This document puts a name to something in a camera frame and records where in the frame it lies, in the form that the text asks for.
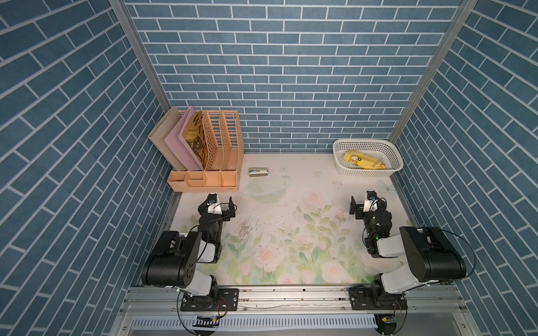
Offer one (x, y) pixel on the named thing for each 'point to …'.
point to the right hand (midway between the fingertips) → (367, 197)
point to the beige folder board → (158, 135)
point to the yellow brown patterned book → (195, 136)
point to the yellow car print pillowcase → (364, 160)
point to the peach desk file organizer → (224, 148)
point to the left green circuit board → (206, 321)
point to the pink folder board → (179, 145)
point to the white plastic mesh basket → (387, 150)
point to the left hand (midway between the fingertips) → (224, 197)
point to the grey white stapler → (258, 172)
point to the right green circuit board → (389, 319)
